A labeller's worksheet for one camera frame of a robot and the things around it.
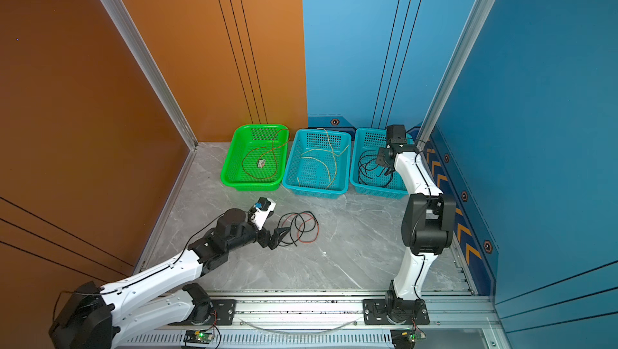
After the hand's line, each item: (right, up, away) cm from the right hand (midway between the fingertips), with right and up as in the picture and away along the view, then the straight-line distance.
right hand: (388, 158), depth 95 cm
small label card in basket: (-55, -2, +17) cm, 58 cm away
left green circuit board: (-64, -54, -24) cm, 87 cm away
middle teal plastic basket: (-28, -2, +16) cm, 32 cm away
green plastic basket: (-58, +1, +20) cm, 61 cm away
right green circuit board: (0, -52, -26) cm, 58 cm away
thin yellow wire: (-27, -1, +16) cm, 32 cm away
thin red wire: (-34, -25, -2) cm, 42 cm away
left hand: (-40, -20, -15) cm, 48 cm away
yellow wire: (-21, +1, +17) cm, 27 cm away
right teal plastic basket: (-4, +10, +21) cm, 23 cm away
